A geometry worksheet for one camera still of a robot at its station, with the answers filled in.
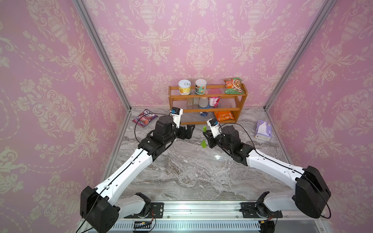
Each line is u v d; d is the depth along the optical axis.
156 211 0.74
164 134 0.55
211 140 0.70
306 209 0.46
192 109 1.04
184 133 0.65
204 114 1.12
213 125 0.68
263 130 1.00
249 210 0.73
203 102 0.99
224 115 1.10
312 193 0.41
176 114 0.63
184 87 0.85
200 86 0.85
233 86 0.88
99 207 0.38
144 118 1.10
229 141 0.61
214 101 0.97
